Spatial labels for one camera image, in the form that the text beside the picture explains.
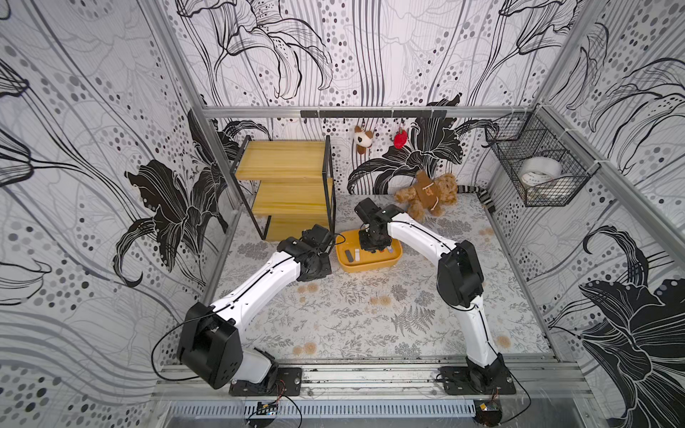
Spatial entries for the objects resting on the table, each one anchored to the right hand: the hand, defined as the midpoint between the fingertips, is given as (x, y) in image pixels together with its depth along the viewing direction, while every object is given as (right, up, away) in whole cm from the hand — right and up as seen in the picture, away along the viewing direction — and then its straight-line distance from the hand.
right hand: (370, 242), depth 97 cm
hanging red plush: (+11, +38, -1) cm, 40 cm away
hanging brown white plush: (-3, +37, -4) cm, 37 cm away
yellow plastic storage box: (0, -7, -1) cm, 7 cm away
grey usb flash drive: (-7, -6, +2) cm, 10 cm away
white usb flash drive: (-5, -5, +2) cm, 7 cm away
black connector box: (+30, -43, -27) cm, 59 cm away
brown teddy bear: (+27, +19, +14) cm, 36 cm away
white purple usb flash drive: (+8, -3, +4) cm, 10 cm away
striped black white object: (+52, +21, +22) cm, 60 cm away
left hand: (-16, -9, -14) cm, 23 cm away
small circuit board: (-30, -44, -25) cm, 59 cm away
